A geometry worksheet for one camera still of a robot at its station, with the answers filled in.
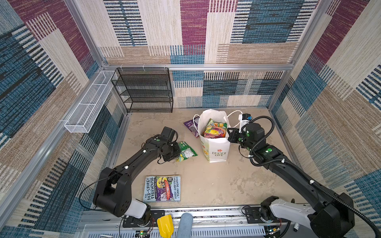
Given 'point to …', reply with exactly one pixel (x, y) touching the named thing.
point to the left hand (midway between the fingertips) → (180, 151)
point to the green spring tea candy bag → (186, 151)
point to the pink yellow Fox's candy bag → (214, 132)
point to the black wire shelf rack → (145, 89)
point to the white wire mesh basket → (80, 120)
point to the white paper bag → (214, 150)
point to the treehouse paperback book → (164, 188)
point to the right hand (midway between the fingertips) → (227, 131)
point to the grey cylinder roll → (185, 225)
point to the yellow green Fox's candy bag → (211, 123)
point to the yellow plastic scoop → (165, 226)
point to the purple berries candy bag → (190, 125)
